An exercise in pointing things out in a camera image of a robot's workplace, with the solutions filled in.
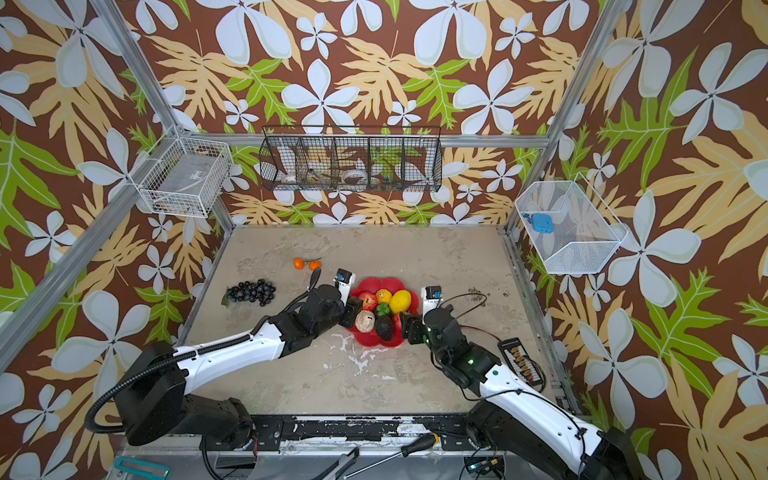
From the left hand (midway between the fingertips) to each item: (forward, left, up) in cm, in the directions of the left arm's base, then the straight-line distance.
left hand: (355, 295), depth 83 cm
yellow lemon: (+4, -13, -9) cm, 17 cm away
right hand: (-6, -14, +1) cm, 16 cm away
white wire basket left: (+29, +51, +18) cm, 61 cm away
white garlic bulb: (-5, -3, -7) cm, 9 cm away
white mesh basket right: (+10, -62, +16) cm, 65 cm away
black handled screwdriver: (-36, -14, -12) cm, 40 cm away
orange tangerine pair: (+21, +18, -13) cm, 30 cm away
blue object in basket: (+18, -54, +12) cm, 58 cm away
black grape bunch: (+8, +33, -12) cm, 36 cm away
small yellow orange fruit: (+5, -8, -9) cm, 13 cm away
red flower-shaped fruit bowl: (+11, -10, -11) cm, 19 cm away
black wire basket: (+43, +5, +16) cm, 46 cm away
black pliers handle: (-38, +1, -14) cm, 40 cm away
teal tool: (-40, +49, -15) cm, 65 cm away
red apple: (+2, -4, -8) cm, 9 cm away
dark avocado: (-6, -9, -8) cm, 13 cm away
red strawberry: (-5, -12, -8) cm, 15 cm away
